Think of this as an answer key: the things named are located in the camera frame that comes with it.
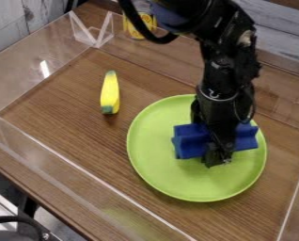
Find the blue foam block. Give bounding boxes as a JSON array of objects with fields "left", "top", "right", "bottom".
[{"left": 171, "top": 123, "right": 259, "bottom": 159}]

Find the black cable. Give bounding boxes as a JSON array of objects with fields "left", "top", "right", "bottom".
[{"left": 116, "top": 0, "right": 181, "bottom": 45}]

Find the yellow toy banana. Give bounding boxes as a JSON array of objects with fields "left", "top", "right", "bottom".
[{"left": 100, "top": 71, "right": 120, "bottom": 115}]

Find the black metal clamp base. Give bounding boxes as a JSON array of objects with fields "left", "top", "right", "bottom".
[{"left": 0, "top": 216, "right": 56, "bottom": 241}]

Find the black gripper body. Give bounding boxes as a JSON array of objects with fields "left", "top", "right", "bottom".
[{"left": 191, "top": 59, "right": 260, "bottom": 148}]

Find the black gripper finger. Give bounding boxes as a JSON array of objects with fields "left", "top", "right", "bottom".
[{"left": 203, "top": 141, "right": 235, "bottom": 168}]

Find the green round plate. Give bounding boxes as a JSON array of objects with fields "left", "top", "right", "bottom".
[{"left": 127, "top": 94, "right": 267, "bottom": 202}]

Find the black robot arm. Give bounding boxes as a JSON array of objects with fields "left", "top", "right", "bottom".
[{"left": 151, "top": 0, "right": 261, "bottom": 168}]

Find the clear acrylic corner bracket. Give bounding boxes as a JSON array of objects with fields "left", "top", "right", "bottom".
[{"left": 69, "top": 11, "right": 115, "bottom": 49}]

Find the yellow labelled tin can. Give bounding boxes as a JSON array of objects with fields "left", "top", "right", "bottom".
[{"left": 123, "top": 11, "right": 157, "bottom": 40}]

